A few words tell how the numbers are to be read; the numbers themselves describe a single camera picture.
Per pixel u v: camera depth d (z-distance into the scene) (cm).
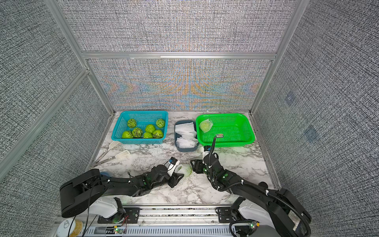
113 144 98
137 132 100
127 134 98
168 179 70
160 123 106
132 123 106
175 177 74
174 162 73
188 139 94
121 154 93
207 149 75
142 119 110
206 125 101
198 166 73
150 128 103
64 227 66
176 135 102
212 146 62
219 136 104
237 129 110
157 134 98
